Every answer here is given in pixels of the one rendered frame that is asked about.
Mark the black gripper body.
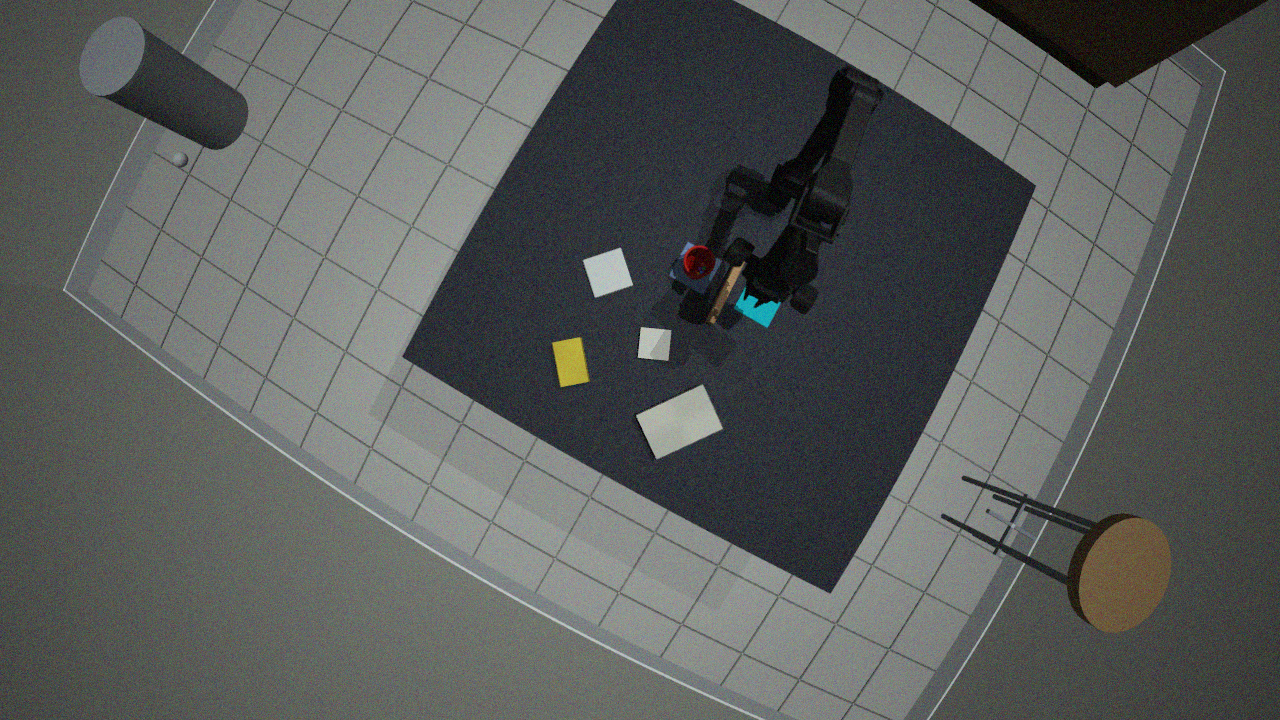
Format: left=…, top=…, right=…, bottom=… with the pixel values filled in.
left=723, top=237, right=818, bottom=314

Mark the light brown wooden plank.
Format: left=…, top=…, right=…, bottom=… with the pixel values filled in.
left=707, top=263, right=744, bottom=325

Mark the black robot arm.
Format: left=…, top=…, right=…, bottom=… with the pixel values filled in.
left=746, top=67, right=884, bottom=304

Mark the yellow block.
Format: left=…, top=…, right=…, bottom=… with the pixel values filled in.
left=553, top=337, right=590, bottom=387

